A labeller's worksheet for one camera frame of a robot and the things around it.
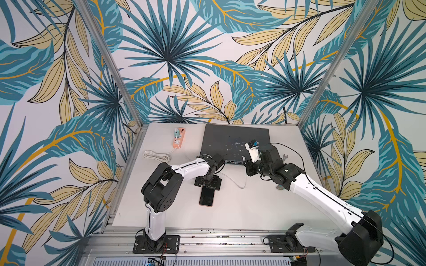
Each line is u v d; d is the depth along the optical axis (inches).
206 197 34.4
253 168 27.4
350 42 30.9
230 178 37.3
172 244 28.8
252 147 27.0
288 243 26.1
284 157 41.4
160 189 19.7
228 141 41.9
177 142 41.8
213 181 31.8
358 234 15.0
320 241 21.1
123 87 38.5
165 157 38.7
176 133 44.4
